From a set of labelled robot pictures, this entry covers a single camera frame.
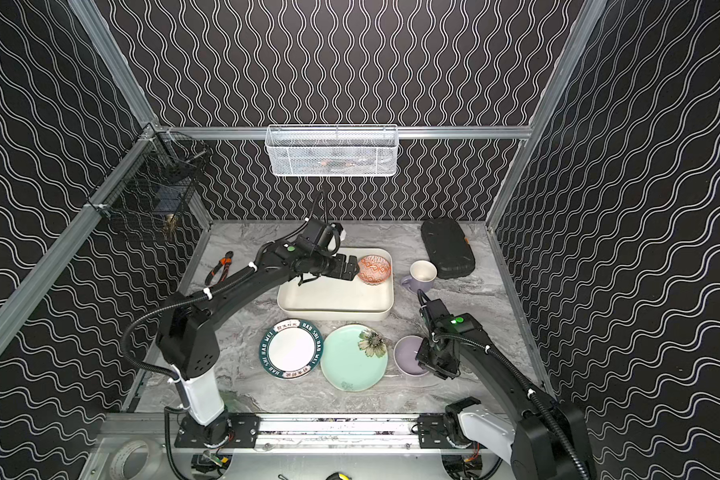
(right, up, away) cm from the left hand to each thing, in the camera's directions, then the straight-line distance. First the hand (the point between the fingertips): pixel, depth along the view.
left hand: (345, 261), depth 86 cm
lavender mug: (+25, -5, +17) cm, 31 cm away
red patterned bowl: (+9, -3, +18) cm, 20 cm away
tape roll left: (-50, -47, -16) cm, 70 cm away
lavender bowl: (+17, -27, -2) cm, 32 cm away
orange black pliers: (-45, -5, +19) cm, 49 cm away
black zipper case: (+35, +4, +22) cm, 42 cm away
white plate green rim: (-16, -26, +1) cm, 30 cm away
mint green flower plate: (+2, -28, 0) cm, 28 cm away
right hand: (+23, -29, -5) cm, 37 cm away
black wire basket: (-62, +27, +12) cm, 69 cm away
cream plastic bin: (-6, -13, +15) cm, 20 cm away
